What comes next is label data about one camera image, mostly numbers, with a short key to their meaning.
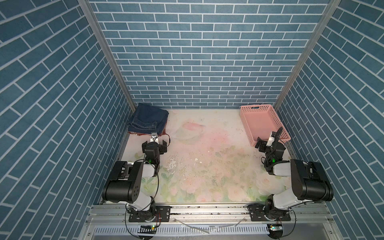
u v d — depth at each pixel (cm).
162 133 105
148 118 105
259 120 109
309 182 46
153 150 71
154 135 81
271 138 82
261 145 85
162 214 73
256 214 74
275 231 74
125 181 46
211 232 69
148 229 72
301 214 76
